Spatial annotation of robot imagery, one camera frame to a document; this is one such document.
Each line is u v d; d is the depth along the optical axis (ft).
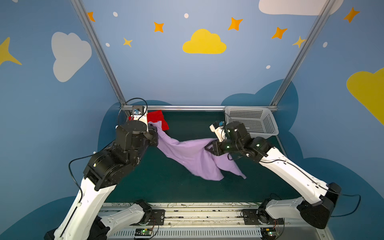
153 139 1.61
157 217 2.45
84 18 2.36
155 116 3.73
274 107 3.80
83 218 1.10
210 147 2.23
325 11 2.32
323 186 1.33
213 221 2.41
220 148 2.00
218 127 2.08
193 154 2.40
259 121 3.90
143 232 2.32
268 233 2.34
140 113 1.45
